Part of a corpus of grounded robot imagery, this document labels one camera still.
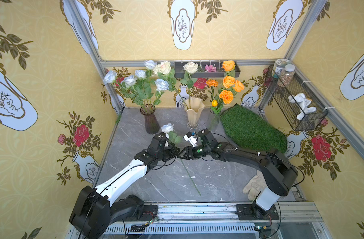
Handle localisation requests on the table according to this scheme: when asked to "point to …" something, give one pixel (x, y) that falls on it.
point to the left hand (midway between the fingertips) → (176, 147)
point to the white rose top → (177, 138)
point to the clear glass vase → (214, 121)
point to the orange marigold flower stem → (212, 83)
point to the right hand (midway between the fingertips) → (183, 151)
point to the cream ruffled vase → (194, 113)
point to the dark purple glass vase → (152, 126)
